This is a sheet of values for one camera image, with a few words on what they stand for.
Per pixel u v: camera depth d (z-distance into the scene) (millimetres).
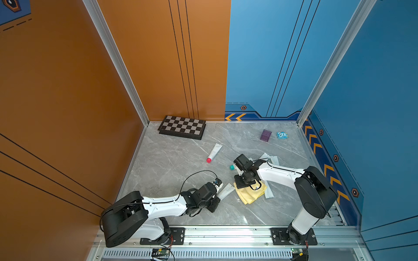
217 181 756
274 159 996
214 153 1019
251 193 843
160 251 715
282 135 1118
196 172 758
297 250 724
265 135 1081
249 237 756
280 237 725
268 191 850
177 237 739
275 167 588
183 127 1131
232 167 936
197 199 644
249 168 684
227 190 866
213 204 735
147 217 435
